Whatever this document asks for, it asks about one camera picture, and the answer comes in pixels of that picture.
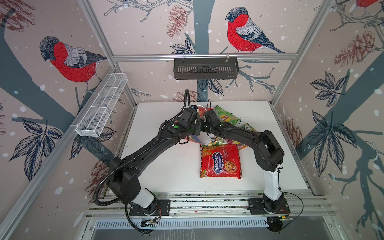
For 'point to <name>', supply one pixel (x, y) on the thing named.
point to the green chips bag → (224, 116)
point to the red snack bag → (220, 161)
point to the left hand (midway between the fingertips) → (198, 125)
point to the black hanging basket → (205, 69)
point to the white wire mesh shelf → (91, 125)
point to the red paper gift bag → (201, 110)
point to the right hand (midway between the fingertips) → (196, 126)
